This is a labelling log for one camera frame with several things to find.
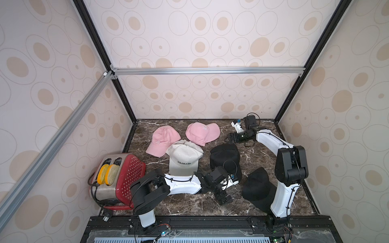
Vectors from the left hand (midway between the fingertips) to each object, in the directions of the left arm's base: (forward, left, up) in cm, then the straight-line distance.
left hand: (231, 195), depth 79 cm
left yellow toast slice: (+4, +63, +14) cm, 64 cm away
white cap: (+19, +26, +7) cm, 33 cm away
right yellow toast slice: (+5, +59, +14) cm, 60 cm away
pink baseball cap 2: (+40, +15, +2) cm, 42 cm away
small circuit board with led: (-17, +33, -3) cm, 37 cm away
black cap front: (+3, -15, 0) cm, 15 cm away
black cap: (+22, 0, +3) cm, 22 cm away
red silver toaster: (-5, +53, +11) cm, 55 cm away
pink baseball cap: (+38, +42, 0) cm, 56 cm away
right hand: (+33, -2, +4) cm, 33 cm away
